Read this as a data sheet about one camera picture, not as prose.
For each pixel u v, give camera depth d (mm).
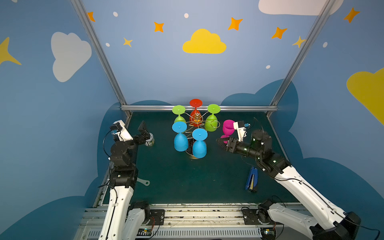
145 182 860
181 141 794
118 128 541
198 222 733
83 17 717
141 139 615
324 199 421
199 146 767
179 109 822
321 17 732
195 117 783
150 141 986
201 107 837
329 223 386
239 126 638
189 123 834
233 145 604
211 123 906
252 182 848
